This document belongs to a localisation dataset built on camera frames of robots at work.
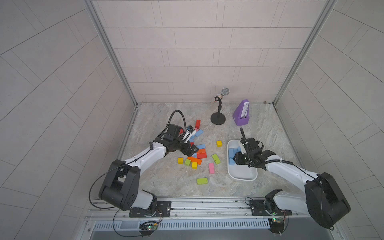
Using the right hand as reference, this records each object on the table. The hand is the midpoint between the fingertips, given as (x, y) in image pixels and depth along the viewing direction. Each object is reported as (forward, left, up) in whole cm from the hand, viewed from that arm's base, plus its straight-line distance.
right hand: (235, 158), depth 87 cm
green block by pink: (0, +11, 0) cm, 11 cm away
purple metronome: (+27, -9, +8) cm, 29 cm away
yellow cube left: (0, +32, +3) cm, 32 cm away
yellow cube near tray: (+10, +8, +1) cm, 13 cm away
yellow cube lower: (-4, +24, +2) cm, 24 cm away
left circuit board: (-30, +45, +2) cm, 54 cm away
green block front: (-12, +20, 0) cm, 23 cm away
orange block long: (+1, +24, -1) cm, 24 cm away
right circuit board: (-32, -14, -4) cm, 35 cm away
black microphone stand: (+30, +6, +1) cm, 30 cm away
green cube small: (-1, +28, +2) cm, 28 cm away
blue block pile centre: (-3, +3, +2) cm, 4 cm away
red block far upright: (+26, +21, +2) cm, 33 cm away
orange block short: (+6, +19, 0) cm, 20 cm away
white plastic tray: (-9, -1, +1) cm, 9 cm away
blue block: (+2, +2, +2) cm, 4 cm away
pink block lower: (-5, +14, -1) cm, 15 cm away
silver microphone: (+28, +4, +28) cm, 40 cm away
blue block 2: (+4, -3, +2) cm, 6 cm away
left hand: (+6, +23, +8) cm, 25 cm away
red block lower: (+3, +20, 0) cm, 20 cm away
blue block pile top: (+19, +19, +1) cm, 28 cm away
